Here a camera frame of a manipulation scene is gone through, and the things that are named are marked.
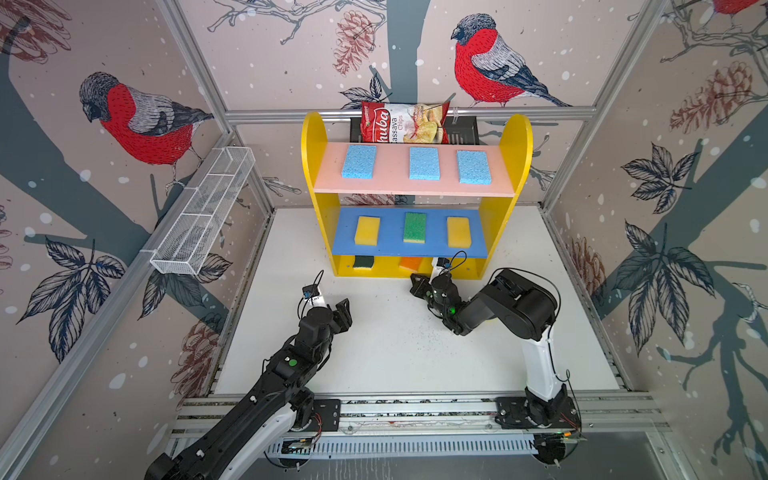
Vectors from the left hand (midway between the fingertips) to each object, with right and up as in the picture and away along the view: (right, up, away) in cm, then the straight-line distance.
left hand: (340, 303), depth 81 cm
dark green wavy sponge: (+4, +9, +19) cm, 22 cm away
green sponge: (+22, +21, +14) cm, 33 cm away
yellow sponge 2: (+36, +20, +12) cm, 43 cm away
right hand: (+19, +3, +16) cm, 25 cm away
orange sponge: (+21, +9, +19) cm, 30 cm away
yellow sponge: (+6, +20, +11) cm, 24 cm away
